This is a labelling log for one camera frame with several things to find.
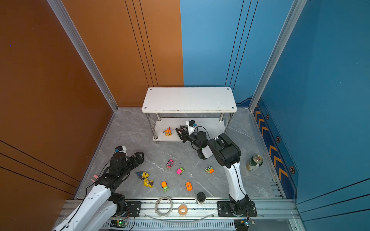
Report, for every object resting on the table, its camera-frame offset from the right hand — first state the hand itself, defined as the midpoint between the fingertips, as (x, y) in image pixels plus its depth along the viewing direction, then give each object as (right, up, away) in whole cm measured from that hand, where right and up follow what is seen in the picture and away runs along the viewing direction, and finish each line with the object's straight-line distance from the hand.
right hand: (178, 128), depth 93 cm
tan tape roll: (+4, -42, -18) cm, 45 cm away
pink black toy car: (-4, -21, -6) cm, 22 cm away
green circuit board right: (+34, -46, -23) cm, 61 cm away
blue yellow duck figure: (-20, -26, -10) cm, 34 cm away
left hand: (-22, -15, -8) cm, 28 cm away
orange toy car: (+7, -31, -14) cm, 35 cm away
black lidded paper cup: (+13, -31, -25) cm, 42 cm away
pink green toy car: (+2, -25, -8) cm, 26 cm away
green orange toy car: (+20, -24, -8) cm, 32 cm away
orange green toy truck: (-6, -31, -14) cm, 35 cm away
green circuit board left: (-28, -46, -22) cm, 58 cm away
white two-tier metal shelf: (-4, +12, -21) cm, 24 cm away
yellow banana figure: (-16, -29, -14) cm, 36 cm away
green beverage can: (+44, -18, -14) cm, 50 cm away
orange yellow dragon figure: (-6, -2, -2) cm, 7 cm away
